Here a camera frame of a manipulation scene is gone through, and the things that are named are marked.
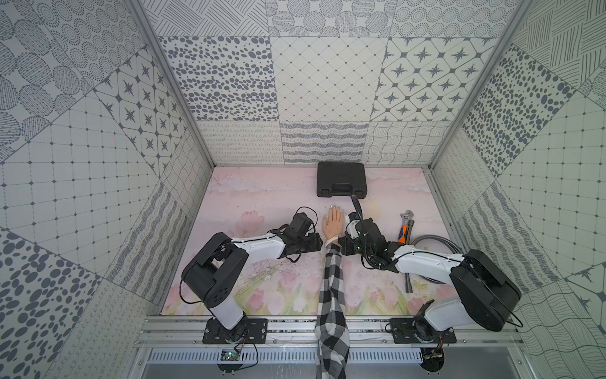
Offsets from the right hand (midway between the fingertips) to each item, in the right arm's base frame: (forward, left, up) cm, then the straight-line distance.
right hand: (340, 242), depth 89 cm
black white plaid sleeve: (-31, +5, +1) cm, 31 cm away
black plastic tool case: (+33, -2, 0) cm, 33 cm away
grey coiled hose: (-13, -24, -5) cm, 28 cm away
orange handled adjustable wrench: (+9, -28, -5) cm, 29 cm away
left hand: (-2, +6, -1) cm, 6 cm away
